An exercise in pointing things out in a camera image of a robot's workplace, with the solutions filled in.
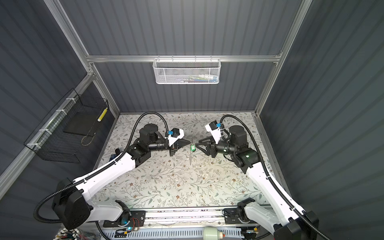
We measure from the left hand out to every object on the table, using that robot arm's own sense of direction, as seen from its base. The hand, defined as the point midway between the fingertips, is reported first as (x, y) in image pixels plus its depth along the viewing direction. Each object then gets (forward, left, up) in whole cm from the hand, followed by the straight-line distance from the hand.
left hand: (190, 140), depth 70 cm
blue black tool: (+10, +46, -24) cm, 53 cm away
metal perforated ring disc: (+8, 0, -27) cm, 28 cm away
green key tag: (-2, -1, -3) cm, 4 cm away
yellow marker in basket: (+20, +48, 0) cm, 52 cm away
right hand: (-3, -5, +1) cm, 6 cm away
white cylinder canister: (-35, -8, -20) cm, 41 cm away
